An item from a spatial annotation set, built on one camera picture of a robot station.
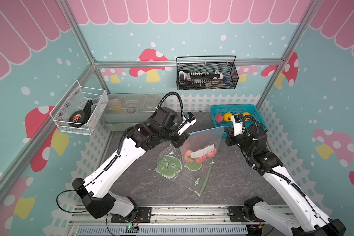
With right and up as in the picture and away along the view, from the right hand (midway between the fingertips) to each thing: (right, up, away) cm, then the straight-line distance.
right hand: (225, 126), depth 73 cm
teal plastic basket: (+33, +13, +39) cm, 53 cm away
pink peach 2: (-4, -16, +12) cm, 20 cm away
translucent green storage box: (-63, +10, +26) cm, 69 cm away
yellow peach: (+28, +10, +40) cm, 49 cm away
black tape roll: (-72, +4, -3) cm, 72 cm away
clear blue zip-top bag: (-10, -12, +16) cm, 22 cm away
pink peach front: (+5, +6, +34) cm, 35 cm away
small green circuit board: (-47, -51, 0) cm, 70 cm away
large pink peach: (-11, -18, +9) cm, 23 cm away
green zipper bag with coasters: (-29, -23, +18) cm, 41 cm away
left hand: (-20, -4, -6) cm, 22 cm away
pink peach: (-18, -16, +14) cm, 28 cm away
